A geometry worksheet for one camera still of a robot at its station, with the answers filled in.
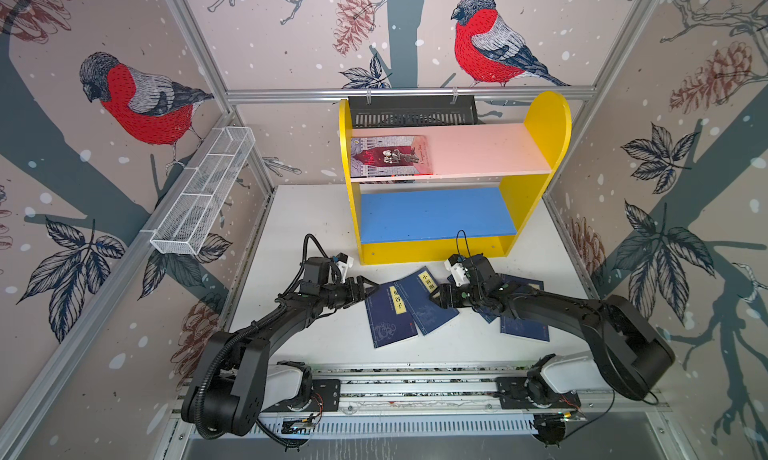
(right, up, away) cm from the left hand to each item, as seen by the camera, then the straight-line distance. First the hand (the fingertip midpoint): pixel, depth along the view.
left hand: (371, 291), depth 83 cm
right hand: (+19, -3, +4) cm, 20 cm away
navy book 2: (+13, -2, +7) cm, 15 cm away
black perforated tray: (+8, +56, +12) cm, 57 cm away
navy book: (+5, -8, +3) cm, 10 cm away
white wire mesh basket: (-45, +28, -4) cm, 53 cm away
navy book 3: (+42, -10, +1) cm, 43 cm away
